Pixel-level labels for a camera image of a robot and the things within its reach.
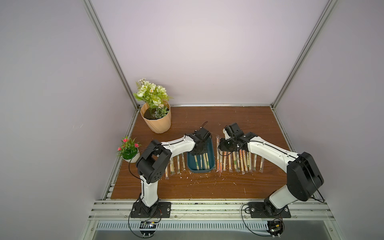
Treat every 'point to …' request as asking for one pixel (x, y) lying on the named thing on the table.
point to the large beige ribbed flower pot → (159, 125)
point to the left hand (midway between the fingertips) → (206, 151)
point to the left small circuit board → (147, 224)
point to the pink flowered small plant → (129, 148)
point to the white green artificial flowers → (155, 96)
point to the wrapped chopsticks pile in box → (206, 162)
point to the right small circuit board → (275, 227)
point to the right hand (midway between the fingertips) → (219, 142)
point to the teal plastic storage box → (192, 166)
